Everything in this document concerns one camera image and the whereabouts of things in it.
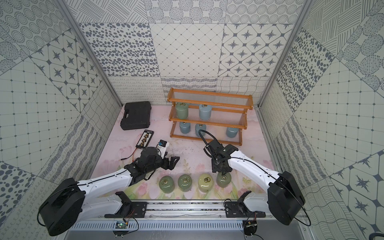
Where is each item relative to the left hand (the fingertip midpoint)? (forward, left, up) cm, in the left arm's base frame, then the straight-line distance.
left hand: (176, 157), depth 82 cm
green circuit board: (-31, +25, -11) cm, 41 cm away
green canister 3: (+24, -2, +13) cm, 27 cm away
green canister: (-14, +3, -2) cm, 15 cm away
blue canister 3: (+22, -13, 0) cm, 25 cm away
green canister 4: (-11, -26, -4) cm, 28 cm away
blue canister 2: (+23, -3, -3) cm, 24 cm away
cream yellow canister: (-13, -16, -2) cm, 21 cm away
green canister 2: (-13, -6, -2) cm, 14 cm away
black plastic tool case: (+35, +35, -5) cm, 50 cm away
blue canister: (+24, -16, +12) cm, 31 cm away
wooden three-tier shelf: (+25, -23, +7) cm, 35 cm away
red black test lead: (+5, +30, -9) cm, 32 cm away
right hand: (-5, -25, -4) cm, 26 cm away
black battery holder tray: (+16, +25, -7) cm, 30 cm away
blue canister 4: (+20, -34, -4) cm, 40 cm away
